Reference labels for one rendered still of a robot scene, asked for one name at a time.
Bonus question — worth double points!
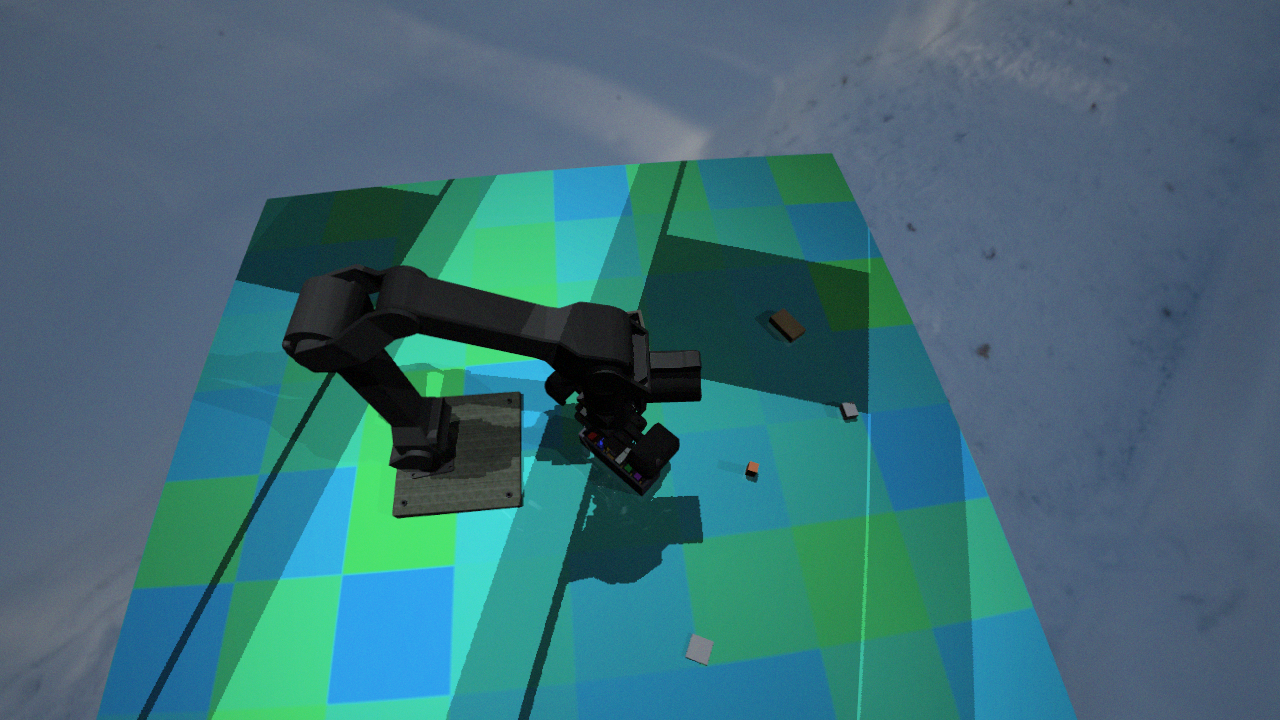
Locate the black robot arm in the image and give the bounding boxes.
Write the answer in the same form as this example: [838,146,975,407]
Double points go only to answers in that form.
[282,264,701,479]

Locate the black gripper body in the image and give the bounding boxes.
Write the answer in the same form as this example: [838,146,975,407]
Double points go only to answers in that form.
[544,372,680,479]

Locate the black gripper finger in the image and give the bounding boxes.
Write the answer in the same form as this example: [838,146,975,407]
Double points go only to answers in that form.
[573,411,605,438]
[602,420,646,455]

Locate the tan rectangular block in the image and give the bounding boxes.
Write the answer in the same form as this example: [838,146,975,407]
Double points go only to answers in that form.
[769,307,806,343]

